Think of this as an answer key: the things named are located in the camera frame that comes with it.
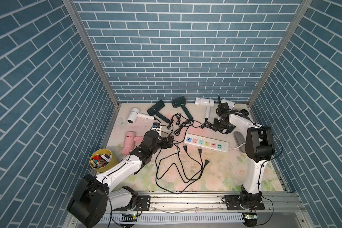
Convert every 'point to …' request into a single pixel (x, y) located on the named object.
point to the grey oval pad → (240, 140)
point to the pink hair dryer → (131, 141)
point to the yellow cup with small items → (102, 160)
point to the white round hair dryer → (134, 114)
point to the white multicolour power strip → (205, 142)
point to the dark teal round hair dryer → (244, 112)
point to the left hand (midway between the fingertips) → (171, 136)
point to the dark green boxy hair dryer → (181, 101)
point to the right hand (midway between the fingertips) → (218, 126)
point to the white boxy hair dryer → (208, 102)
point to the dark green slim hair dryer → (154, 110)
